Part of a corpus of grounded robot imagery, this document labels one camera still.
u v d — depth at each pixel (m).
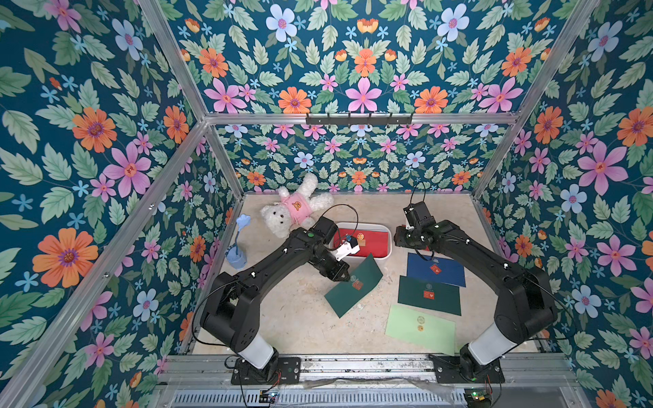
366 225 1.02
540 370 0.76
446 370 0.73
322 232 0.69
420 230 0.67
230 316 0.44
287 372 0.74
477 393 0.72
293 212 1.04
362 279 0.82
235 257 0.90
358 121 0.94
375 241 0.99
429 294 0.89
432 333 0.83
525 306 0.44
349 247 0.76
